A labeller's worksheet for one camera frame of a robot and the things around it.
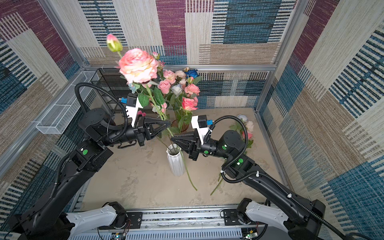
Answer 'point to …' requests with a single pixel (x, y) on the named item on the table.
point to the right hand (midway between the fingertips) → (172, 141)
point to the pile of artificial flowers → (219, 175)
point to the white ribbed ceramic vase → (176, 160)
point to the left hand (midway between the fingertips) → (169, 123)
